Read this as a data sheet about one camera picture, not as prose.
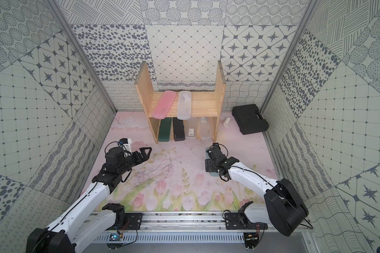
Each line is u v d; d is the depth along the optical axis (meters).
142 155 0.74
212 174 0.81
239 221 0.65
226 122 1.08
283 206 0.41
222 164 0.64
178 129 1.01
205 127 1.04
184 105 0.84
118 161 0.63
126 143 0.74
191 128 0.99
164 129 1.01
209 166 0.79
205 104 0.86
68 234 0.42
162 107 0.84
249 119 1.12
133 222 0.73
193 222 0.76
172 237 0.70
